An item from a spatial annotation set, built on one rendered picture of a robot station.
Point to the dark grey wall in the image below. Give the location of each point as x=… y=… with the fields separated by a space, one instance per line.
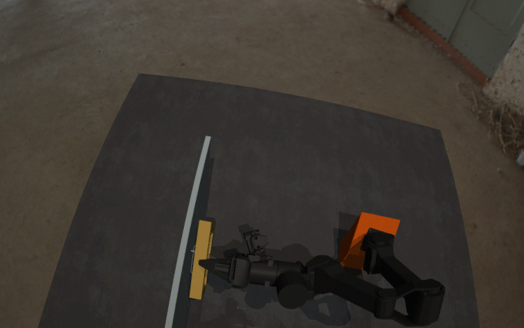
x=179 y=304

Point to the wooden picture frame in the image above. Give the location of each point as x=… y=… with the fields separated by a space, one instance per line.
x=202 y=252

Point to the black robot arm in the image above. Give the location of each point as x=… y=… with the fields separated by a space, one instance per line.
x=296 y=283

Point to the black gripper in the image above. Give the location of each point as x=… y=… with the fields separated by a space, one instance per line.
x=242 y=270

